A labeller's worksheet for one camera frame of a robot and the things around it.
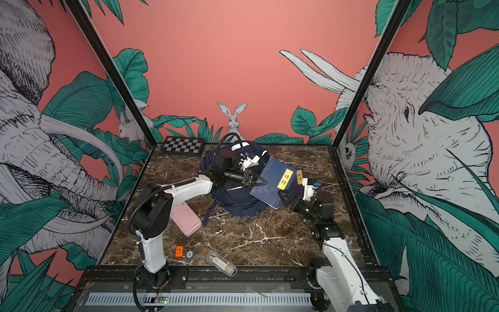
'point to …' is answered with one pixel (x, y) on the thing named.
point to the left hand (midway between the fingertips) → (267, 183)
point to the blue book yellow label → (278, 176)
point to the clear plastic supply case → (221, 262)
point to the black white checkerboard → (183, 145)
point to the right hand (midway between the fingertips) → (282, 192)
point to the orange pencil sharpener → (179, 251)
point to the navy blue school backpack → (237, 201)
